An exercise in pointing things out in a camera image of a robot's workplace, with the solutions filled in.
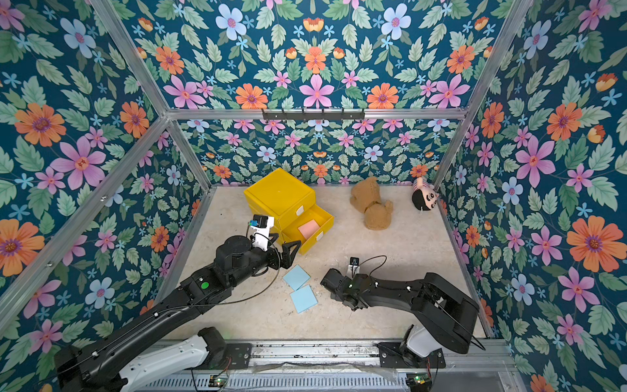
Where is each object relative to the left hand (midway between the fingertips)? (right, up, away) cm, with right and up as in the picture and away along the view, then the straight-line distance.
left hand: (292, 239), depth 69 cm
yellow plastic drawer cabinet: (-2, +10, +15) cm, 18 cm away
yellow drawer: (+9, +5, +25) cm, 27 cm away
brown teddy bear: (+26, +13, +34) cm, 45 cm away
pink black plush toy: (+52, +14, +35) cm, 64 cm away
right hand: (+17, -22, +18) cm, 33 cm away
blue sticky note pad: (+2, -23, +15) cm, 28 cm away
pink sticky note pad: (+2, +1, +26) cm, 26 cm away
